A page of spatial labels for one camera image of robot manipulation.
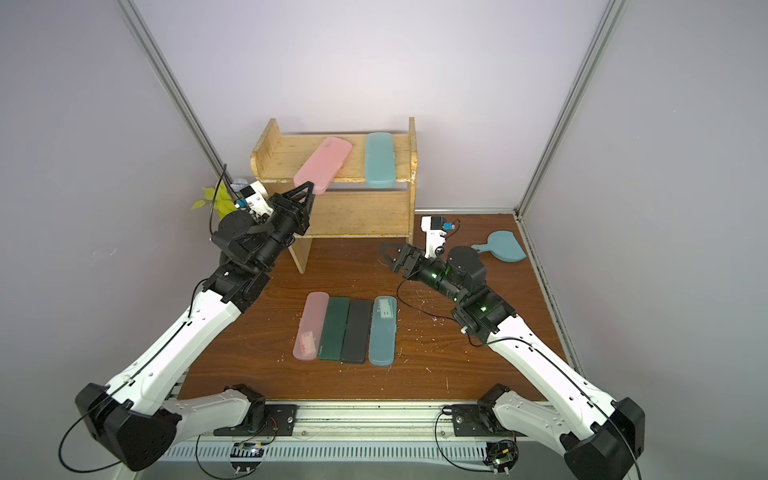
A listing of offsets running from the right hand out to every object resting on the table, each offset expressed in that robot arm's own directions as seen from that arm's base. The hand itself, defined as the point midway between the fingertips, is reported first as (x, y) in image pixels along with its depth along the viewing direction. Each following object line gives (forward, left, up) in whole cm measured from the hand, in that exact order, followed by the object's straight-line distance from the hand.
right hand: (387, 243), depth 63 cm
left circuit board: (-36, +35, -40) cm, 65 cm away
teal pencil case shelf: (-5, +3, -36) cm, 37 cm away
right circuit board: (-34, -27, -39) cm, 58 cm away
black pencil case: (-5, +11, -36) cm, 38 cm away
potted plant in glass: (+29, +57, -13) cm, 65 cm away
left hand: (+7, +15, +11) cm, 20 cm away
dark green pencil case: (-5, +17, -36) cm, 40 cm away
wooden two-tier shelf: (+27, +14, -16) cm, 34 cm away
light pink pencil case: (-7, +25, -36) cm, 44 cm away
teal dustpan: (+30, -40, -38) cm, 63 cm away
